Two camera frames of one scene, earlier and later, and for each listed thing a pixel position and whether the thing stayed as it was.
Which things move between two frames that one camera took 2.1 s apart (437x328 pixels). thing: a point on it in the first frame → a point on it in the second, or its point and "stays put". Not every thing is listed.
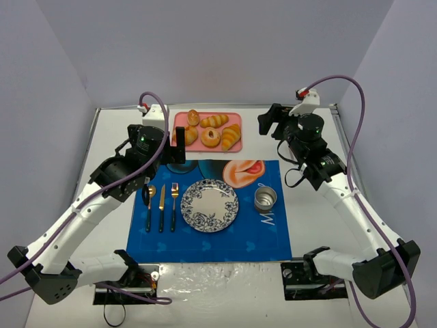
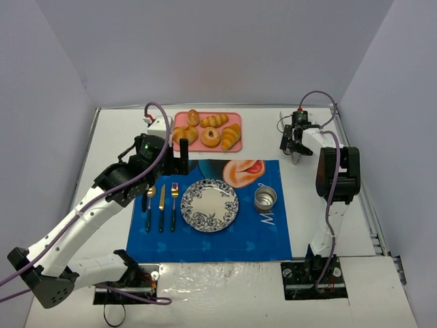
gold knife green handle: x=162 y=208 stays put
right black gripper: x=276 y=119 → x=294 y=146
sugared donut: x=207 y=141 stays put
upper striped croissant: x=215 y=121 stays put
